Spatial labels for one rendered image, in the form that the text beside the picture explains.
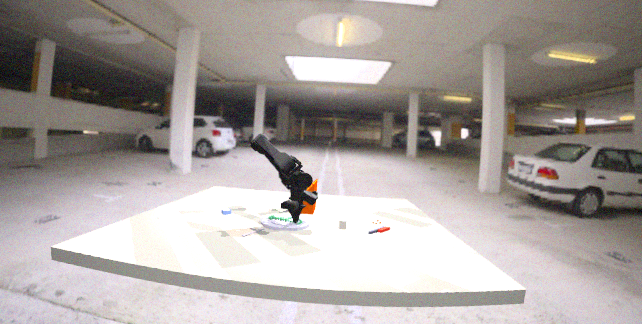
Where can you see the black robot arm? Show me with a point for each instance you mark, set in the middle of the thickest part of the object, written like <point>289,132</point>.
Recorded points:
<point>288,172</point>

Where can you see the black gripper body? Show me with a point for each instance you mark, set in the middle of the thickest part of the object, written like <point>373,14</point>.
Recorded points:
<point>292,203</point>

